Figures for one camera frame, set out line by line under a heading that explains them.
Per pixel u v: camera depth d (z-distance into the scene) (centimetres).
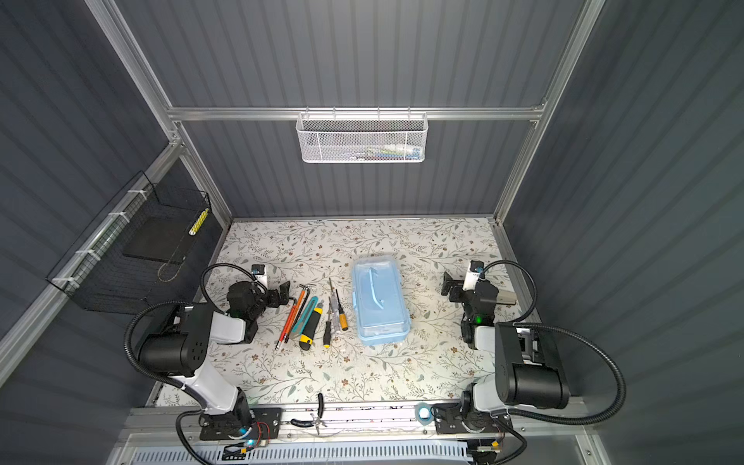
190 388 53
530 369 45
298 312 94
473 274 79
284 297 89
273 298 87
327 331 89
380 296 83
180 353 47
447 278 88
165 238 73
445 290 85
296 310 94
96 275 65
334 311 94
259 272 84
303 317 92
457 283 82
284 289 91
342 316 92
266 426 72
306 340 87
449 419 74
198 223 81
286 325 91
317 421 74
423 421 74
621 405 40
